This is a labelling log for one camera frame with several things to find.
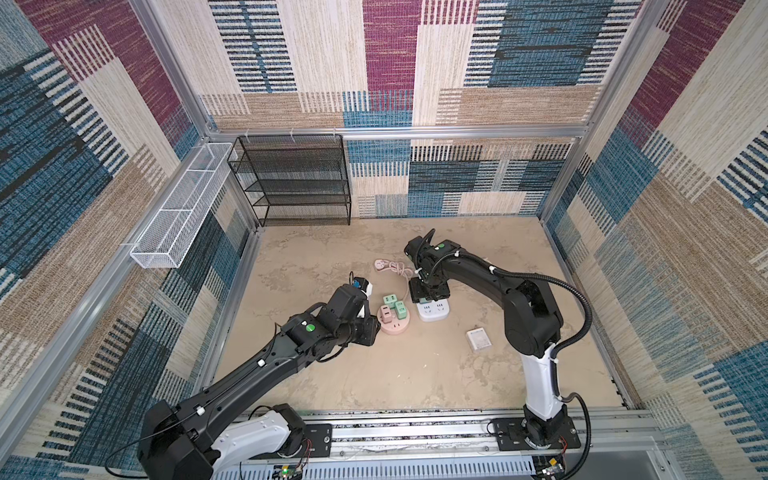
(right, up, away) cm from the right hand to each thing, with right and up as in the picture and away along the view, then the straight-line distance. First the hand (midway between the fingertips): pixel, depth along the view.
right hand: (426, 300), depth 92 cm
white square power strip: (+2, -3, +1) cm, 4 cm away
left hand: (-15, -3, -15) cm, 21 cm away
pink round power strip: (-9, -7, -2) cm, 12 cm away
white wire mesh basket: (-63, +18, -20) cm, 69 cm away
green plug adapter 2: (-8, -2, -3) cm, 9 cm away
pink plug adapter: (-12, -3, -4) cm, 14 cm away
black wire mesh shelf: (-45, +40, +18) cm, 63 cm away
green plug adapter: (-11, 0, -1) cm, 11 cm away
